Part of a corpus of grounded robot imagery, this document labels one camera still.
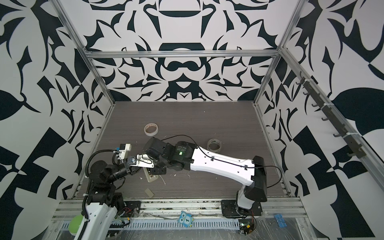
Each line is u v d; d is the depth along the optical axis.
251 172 0.41
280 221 0.70
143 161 0.52
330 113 0.55
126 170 0.63
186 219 0.70
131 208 0.73
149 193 0.79
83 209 0.53
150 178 0.66
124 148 0.69
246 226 0.71
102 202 0.56
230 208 0.74
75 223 0.71
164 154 0.46
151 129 1.05
